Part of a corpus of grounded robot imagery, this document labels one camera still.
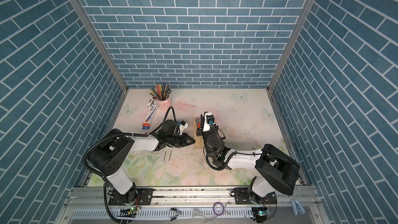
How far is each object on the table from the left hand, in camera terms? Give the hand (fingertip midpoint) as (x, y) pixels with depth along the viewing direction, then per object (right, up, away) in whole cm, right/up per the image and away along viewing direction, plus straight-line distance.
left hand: (197, 144), depth 87 cm
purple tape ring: (+13, -26, -17) cm, 34 cm away
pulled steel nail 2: (-19, -7, -1) cm, 20 cm away
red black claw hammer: (+1, +11, +6) cm, 13 cm away
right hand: (+4, +16, -9) cm, 19 cm away
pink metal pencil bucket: (-23, +22, +14) cm, 34 cm away
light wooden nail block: (0, +2, +2) cm, 2 cm away
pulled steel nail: (-15, -6, 0) cm, 17 cm away
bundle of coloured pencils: (-25, +31, +14) cm, 42 cm away
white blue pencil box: (-32, +17, +18) cm, 40 cm away
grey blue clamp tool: (+47, -24, -17) cm, 56 cm away
